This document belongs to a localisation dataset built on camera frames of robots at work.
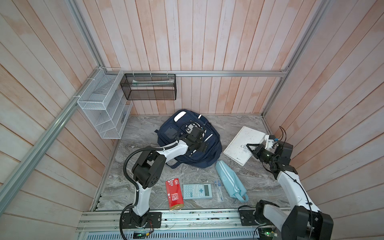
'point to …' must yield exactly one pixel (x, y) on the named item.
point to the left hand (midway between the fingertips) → (201, 146)
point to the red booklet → (174, 193)
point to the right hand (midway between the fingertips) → (247, 144)
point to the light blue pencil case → (232, 181)
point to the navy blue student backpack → (170, 130)
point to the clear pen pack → (219, 190)
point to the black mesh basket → (149, 86)
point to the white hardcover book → (237, 150)
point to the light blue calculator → (197, 191)
